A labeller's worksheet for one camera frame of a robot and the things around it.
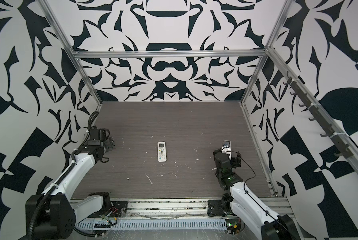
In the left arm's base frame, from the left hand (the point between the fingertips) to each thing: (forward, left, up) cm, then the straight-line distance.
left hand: (101, 142), depth 84 cm
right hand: (-5, -71, -3) cm, 72 cm away
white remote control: (+1, -32, -11) cm, 34 cm away
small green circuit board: (-39, -67, -13) cm, 79 cm away
